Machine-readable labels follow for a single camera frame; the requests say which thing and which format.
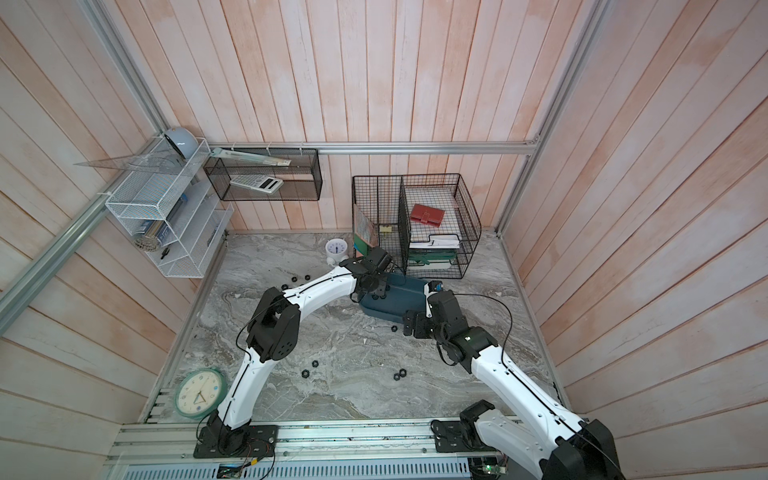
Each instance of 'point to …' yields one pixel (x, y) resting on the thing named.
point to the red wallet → (429, 215)
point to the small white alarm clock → (336, 249)
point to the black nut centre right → (394, 328)
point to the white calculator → (262, 183)
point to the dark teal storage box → (405, 294)
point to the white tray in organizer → (438, 242)
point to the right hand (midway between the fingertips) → (417, 314)
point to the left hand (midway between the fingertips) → (376, 287)
